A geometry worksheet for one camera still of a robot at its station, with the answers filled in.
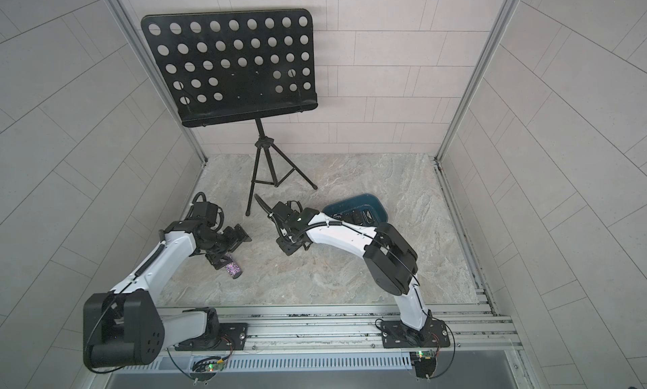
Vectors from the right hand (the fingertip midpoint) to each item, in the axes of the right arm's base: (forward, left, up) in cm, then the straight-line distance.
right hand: (289, 244), depth 85 cm
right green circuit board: (-34, -38, -7) cm, 52 cm away
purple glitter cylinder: (-7, +17, -1) cm, 19 cm away
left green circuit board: (-33, +21, -3) cm, 39 cm away
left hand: (+1, +13, +2) cm, 13 cm away
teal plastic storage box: (+16, -29, -3) cm, 34 cm away
